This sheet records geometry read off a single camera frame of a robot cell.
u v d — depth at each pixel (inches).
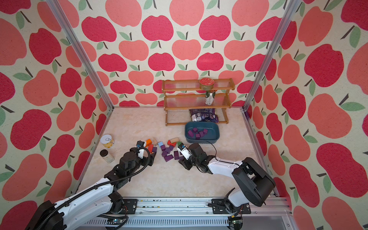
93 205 22.5
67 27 30.2
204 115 41.1
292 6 27.3
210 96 37.6
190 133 40.6
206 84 35.6
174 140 39.1
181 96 44.0
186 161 30.8
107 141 37.4
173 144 38.5
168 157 36.6
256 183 17.3
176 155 36.6
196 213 29.0
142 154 28.8
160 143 38.0
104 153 33.3
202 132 40.7
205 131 40.3
